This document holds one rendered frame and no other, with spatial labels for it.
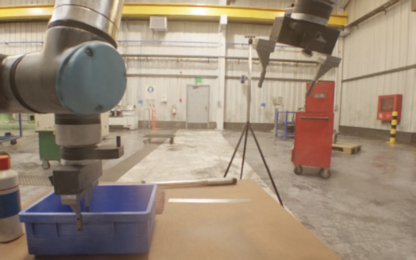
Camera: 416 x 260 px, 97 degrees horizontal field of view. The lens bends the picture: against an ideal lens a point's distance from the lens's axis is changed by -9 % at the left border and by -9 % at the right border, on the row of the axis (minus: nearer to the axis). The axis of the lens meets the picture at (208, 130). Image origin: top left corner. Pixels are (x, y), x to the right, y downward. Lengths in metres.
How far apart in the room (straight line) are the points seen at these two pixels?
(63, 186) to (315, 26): 0.58
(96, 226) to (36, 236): 0.14
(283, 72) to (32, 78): 11.06
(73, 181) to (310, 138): 2.72
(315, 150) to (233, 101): 7.75
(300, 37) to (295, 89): 10.87
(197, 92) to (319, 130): 7.90
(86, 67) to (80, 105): 0.04
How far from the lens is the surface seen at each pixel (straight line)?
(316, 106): 2.89
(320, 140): 2.91
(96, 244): 0.59
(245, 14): 10.77
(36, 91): 0.32
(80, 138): 0.46
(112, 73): 0.30
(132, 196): 0.71
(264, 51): 0.47
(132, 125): 9.24
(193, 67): 10.39
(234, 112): 10.28
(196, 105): 10.10
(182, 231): 0.67
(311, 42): 0.44
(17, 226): 0.77
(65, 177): 0.46
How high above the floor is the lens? 0.82
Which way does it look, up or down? 5 degrees down
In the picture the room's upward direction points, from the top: 1 degrees clockwise
